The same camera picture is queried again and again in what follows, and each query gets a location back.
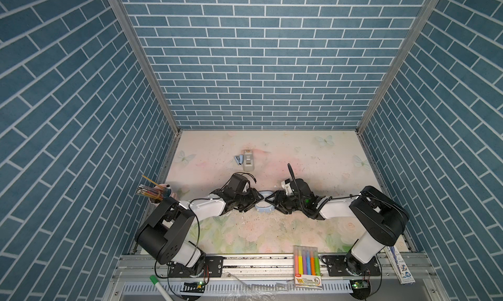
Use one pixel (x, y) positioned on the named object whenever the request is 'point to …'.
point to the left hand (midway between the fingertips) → (266, 202)
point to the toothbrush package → (401, 271)
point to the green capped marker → (155, 281)
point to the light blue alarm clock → (264, 206)
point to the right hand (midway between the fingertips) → (268, 203)
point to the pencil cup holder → (155, 193)
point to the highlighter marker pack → (307, 267)
